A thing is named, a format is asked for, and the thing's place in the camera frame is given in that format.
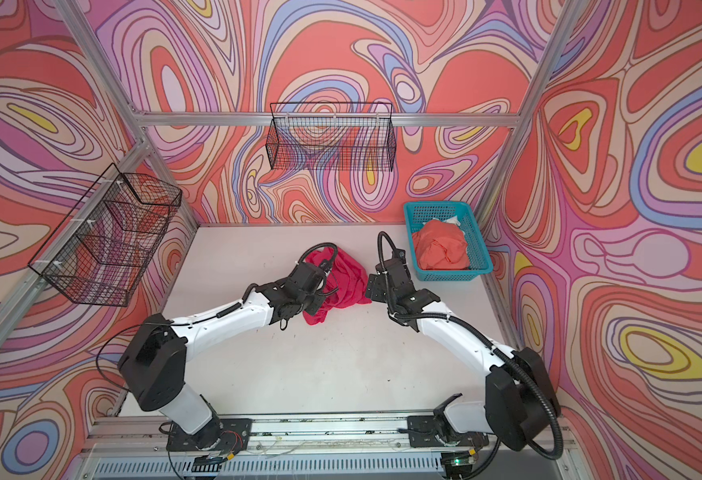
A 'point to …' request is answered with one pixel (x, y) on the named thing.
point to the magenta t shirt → (345, 284)
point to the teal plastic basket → (420, 212)
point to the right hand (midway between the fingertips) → (385, 289)
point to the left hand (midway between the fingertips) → (317, 286)
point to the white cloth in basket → (453, 220)
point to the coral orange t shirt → (440, 245)
